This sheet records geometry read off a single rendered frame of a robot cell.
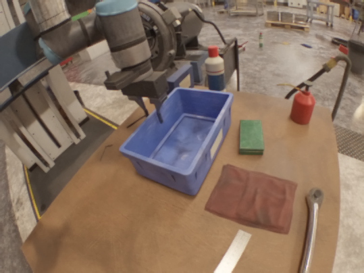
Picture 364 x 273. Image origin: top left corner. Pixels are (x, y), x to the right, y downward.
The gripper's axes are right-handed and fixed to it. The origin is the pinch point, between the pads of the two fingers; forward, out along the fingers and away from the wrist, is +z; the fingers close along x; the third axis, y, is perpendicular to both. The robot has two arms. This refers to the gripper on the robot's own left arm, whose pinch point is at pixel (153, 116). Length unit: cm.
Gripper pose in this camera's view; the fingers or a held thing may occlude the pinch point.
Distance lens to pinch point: 51.8
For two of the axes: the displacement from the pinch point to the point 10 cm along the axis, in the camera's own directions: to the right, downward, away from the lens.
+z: 1.9, 7.1, 6.8
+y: 4.7, -6.7, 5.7
